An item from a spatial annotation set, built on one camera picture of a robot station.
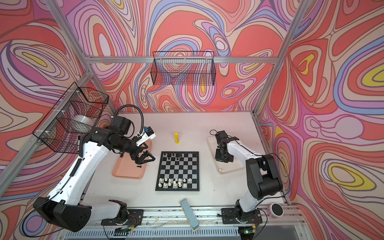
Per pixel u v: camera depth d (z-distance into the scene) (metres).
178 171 0.87
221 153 0.76
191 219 0.69
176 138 0.98
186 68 0.84
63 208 0.37
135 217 0.72
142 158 0.61
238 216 0.66
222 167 0.90
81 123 0.70
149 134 0.63
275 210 0.71
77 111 0.80
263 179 0.46
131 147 0.60
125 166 0.91
